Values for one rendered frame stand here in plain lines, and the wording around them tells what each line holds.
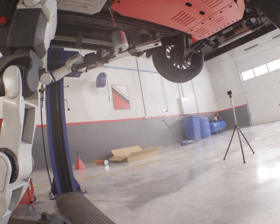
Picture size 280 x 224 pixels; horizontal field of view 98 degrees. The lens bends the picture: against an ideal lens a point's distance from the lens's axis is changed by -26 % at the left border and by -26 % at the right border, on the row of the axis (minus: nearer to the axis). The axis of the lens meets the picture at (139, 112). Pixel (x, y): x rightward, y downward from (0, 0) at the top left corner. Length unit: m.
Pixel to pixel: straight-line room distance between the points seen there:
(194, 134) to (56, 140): 5.35
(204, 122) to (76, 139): 5.22
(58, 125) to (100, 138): 2.88
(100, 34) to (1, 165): 1.60
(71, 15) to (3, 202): 1.36
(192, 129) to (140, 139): 2.19
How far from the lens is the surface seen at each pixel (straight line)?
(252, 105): 9.38
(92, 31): 1.86
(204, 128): 7.32
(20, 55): 0.74
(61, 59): 2.22
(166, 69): 2.24
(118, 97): 5.36
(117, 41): 1.04
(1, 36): 0.81
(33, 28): 0.76
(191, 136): 6.64
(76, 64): 1.16
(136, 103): 5.68
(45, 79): 1.10
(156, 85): 6.54
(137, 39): 2.11
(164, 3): 1.47
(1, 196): 0.74
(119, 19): 1.61
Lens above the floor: 0.60
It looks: 8 degrees up
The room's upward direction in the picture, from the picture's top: 9 degrees counter-clockwise
